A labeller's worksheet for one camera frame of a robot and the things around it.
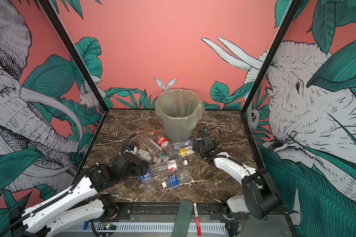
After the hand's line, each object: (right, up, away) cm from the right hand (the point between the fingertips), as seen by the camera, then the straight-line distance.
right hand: (200, 139), depth 89 cm
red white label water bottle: (-20, -15, -5) cm, 25 cm away
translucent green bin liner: (-13, +21, +16) cm, 29 cm away
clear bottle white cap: (-15, -4, +7) cm, 17 cm away
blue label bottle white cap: (-31, -24, -6) cm, 40 cm away
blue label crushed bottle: (-16, -21, -9) cm, 28 cm away
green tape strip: (-11, -38, -18) cm, 44 cm away
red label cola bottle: (-24, -2, +6) cm, 25 cm away
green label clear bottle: (-23, -12, +1) cm, 26 cm away
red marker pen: (-4, -37, -17) cm, 41 cm away
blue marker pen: (-57, -39, -20) cm, 72 cm away
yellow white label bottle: (-8, -7, +3) cm, 11 cm away
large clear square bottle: (-30, -7, +9) cm, 32 cm away
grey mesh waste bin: (-14, +2, +13) cm, 19 cm away
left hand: (-32, -11, -13) cm, 36 cm away
